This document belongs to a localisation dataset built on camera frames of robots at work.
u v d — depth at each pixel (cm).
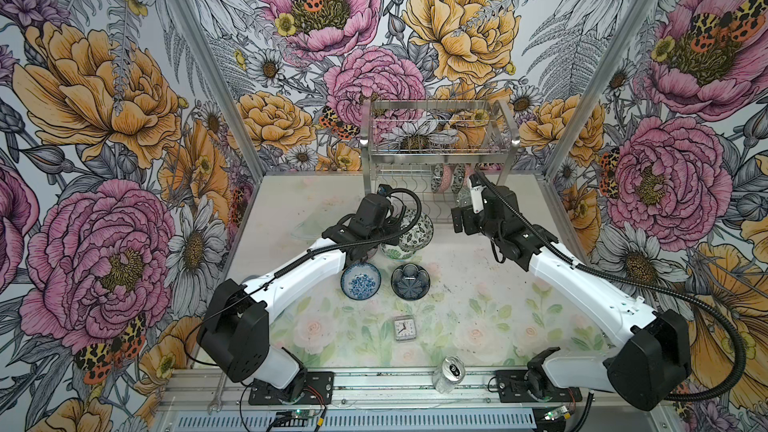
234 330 42
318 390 73
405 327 82
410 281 92
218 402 73
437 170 114
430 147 118
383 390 76
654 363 39
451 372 65
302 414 71
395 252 99
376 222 66
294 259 51
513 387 74
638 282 82
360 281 92
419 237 86
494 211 62
